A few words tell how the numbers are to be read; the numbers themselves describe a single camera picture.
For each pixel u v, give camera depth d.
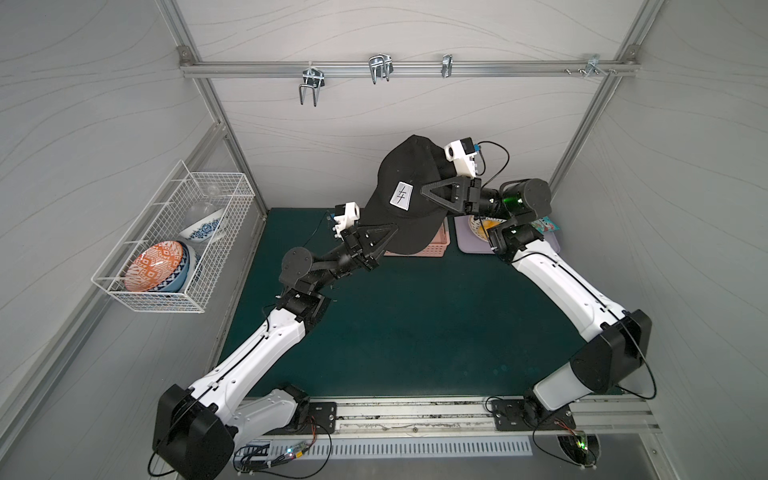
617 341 0.41
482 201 0.51
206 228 0.64
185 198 0.74
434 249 1.04
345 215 0.59
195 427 0.37
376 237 0.57
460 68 0.78
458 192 0.51
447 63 0.73
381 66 0.77
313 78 0.78
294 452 0.69
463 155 0.54
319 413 0.74
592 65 0.77
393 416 0.75
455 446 0.70
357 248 0.53
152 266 0.60
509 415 0.73
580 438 0.72
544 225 1.13
